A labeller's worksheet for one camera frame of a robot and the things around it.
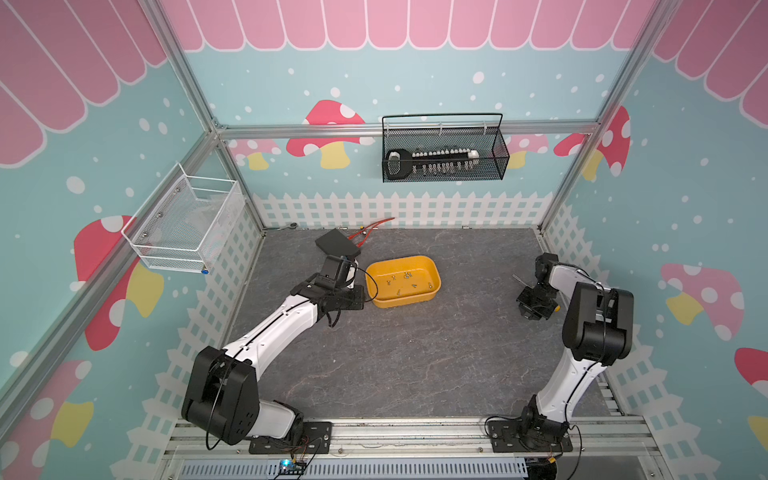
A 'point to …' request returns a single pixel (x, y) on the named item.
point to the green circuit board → (290, 467)
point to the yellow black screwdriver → (531, 287)
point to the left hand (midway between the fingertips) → (361, 300)
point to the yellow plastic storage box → (400, 281)
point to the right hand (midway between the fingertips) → (526, 310)
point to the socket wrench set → (400, 163)
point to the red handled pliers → (369, 228)
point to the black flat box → (334, 242)
